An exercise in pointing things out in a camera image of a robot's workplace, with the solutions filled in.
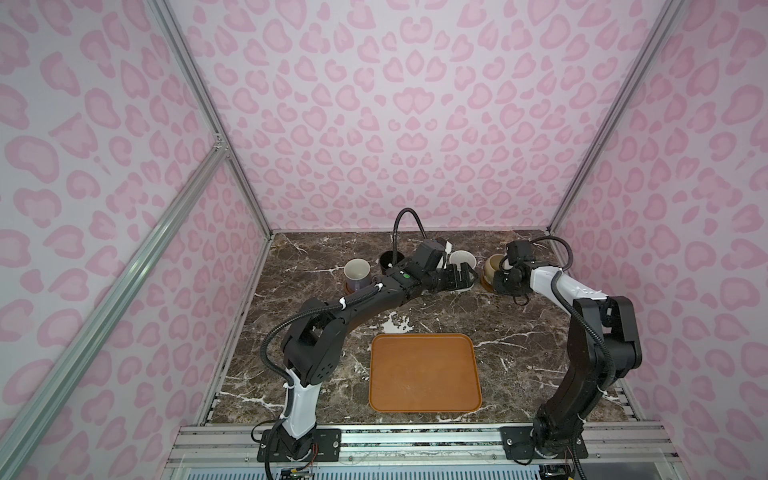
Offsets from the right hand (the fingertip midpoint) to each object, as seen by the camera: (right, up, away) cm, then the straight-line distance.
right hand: (503, 283), depth 96 cm
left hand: (-14, +3, -14) cm, 20 cm away
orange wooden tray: (-26, -25, -11) cm, 38 cm away
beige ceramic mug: (-3, +5, +1) cm, 6 cm away
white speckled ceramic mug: (-14, +8, +4) cm, 17 cm away
